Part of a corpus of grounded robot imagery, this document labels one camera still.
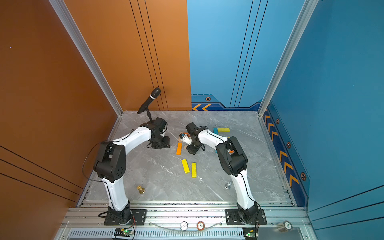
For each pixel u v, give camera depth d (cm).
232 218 72
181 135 91
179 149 99
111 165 51
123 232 71
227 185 81
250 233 71
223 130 108
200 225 71
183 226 71
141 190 80
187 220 74
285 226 66
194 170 89
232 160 55
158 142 81
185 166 90
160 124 79
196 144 84
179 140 97
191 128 81
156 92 89
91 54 88
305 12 71
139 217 74
